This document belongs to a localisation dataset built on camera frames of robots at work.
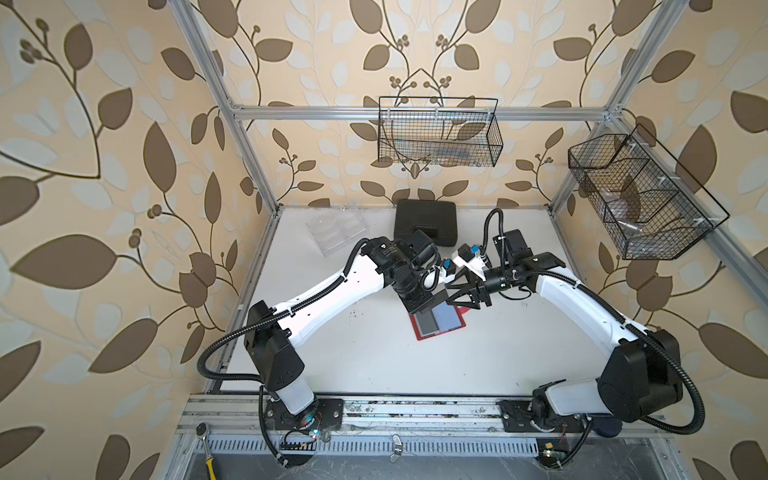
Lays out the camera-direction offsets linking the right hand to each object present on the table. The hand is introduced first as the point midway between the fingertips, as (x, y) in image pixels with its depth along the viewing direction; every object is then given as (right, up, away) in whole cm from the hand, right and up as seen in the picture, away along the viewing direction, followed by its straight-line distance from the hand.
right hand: (448, 293), depth 76 cm
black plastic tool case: (+2, +22, +36) cm, 42 cm away
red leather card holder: (+3, -10, +15) cm, 18 cm away
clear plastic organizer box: (-37, +18, +35) cm, 54 cm away
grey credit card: (-4, -12, +13) cm, 18 cm away
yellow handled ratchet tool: (-61, -32, -4) cm, 69 cm away
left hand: (-7, -1, -3) cm, 8 cm away
